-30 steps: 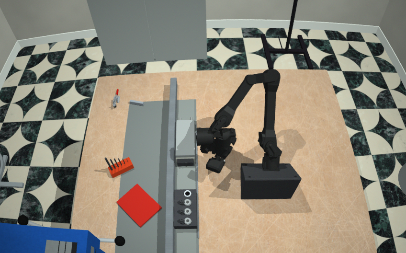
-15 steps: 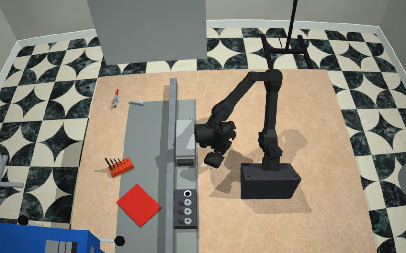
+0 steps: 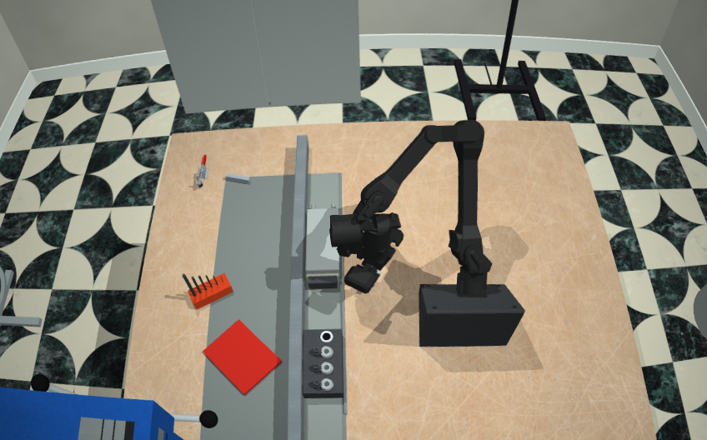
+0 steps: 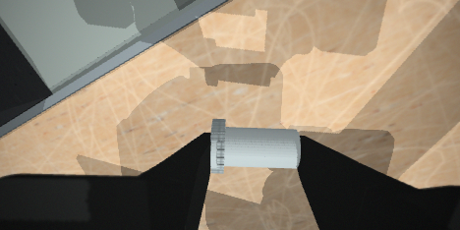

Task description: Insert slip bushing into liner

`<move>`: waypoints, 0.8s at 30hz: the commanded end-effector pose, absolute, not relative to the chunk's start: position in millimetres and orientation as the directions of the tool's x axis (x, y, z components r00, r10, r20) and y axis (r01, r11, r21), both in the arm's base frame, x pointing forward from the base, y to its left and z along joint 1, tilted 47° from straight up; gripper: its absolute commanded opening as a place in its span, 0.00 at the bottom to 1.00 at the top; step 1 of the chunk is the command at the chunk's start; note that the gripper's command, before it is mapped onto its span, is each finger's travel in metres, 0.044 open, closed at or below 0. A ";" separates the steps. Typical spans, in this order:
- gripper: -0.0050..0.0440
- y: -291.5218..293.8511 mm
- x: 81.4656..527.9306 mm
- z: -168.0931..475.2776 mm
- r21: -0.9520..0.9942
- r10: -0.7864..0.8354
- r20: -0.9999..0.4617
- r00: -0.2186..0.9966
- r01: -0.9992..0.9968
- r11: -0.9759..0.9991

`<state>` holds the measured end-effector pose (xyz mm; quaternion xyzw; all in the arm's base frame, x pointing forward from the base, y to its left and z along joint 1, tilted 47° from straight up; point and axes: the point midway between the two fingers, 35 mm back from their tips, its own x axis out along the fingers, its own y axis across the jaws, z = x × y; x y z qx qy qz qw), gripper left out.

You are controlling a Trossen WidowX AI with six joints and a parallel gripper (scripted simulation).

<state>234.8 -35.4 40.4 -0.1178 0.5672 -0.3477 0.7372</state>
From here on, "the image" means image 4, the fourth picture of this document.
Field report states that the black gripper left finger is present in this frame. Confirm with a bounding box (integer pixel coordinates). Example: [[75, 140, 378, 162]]
[[0, 133, 211, 230]]

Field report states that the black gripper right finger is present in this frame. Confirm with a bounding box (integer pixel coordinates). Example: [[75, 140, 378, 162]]
[[297, 136, 460, 230]]

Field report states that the grey flanged bushing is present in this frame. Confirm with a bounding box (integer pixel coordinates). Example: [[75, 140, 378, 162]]
[[210, 119, 301, 174]]

